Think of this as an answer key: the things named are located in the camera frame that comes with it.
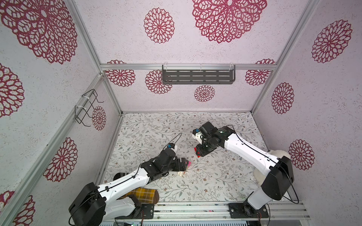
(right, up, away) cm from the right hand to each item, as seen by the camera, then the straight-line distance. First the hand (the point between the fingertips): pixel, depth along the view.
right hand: (197, 150), depth 80 cm
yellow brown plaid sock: (-29, -25, -1) cm, 39 cm away
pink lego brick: (-4, -10, +10) cm, 15 cm away
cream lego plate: (-10, -14, +3) cm, 18 cm away
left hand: (-9, -7, +1) cm, 12 cm away
